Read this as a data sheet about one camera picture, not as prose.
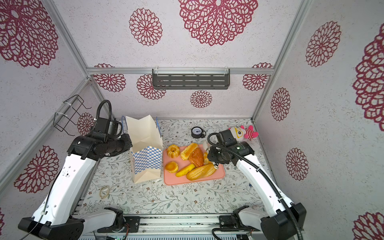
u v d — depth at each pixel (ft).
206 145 2.69
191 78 3.18
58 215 1.21
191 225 2.45
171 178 2.89
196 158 3.02
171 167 2.91
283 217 1.24
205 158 3.08
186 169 2.89
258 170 1.47
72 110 2.62
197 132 3.58
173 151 3.22
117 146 2.03
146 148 2.34
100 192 2.72
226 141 1.85
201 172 2.86
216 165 2.26
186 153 3.17
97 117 1.67
